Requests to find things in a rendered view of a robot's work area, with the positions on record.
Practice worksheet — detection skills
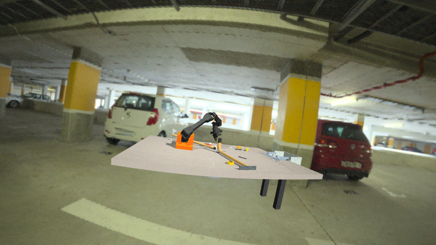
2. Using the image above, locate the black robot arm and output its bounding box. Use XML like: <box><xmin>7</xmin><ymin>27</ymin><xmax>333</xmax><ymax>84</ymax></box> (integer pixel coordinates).
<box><xmin>180</xmin><ymin>112</ymin><xmax>222</xmax><ymax>143</ymax></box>

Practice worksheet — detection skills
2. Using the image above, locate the long wooden-handled scraper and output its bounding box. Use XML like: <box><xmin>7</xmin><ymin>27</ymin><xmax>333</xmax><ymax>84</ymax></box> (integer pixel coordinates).
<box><xmin>217</xmin><ymin>138</ymin><xmax>256</xmax><ymax>170</ymax></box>

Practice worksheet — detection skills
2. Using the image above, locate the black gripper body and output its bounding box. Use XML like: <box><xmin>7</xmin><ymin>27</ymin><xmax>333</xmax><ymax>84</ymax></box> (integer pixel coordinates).
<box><xmin>210</xmin><ymin>128</ymin><xmax>221</xmax><ymax>136</ymax></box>

